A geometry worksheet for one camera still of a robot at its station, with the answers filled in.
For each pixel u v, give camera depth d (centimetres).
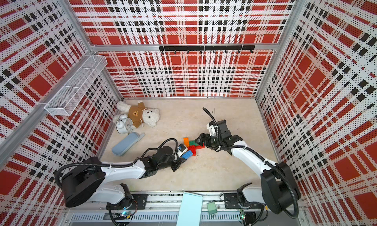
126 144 95
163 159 66
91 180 42
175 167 75
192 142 91
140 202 73
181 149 73
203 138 75
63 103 69
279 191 41
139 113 101
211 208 71
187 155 84
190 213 68
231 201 73
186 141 91
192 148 90
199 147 92
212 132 77
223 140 65
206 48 88
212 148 75
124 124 93
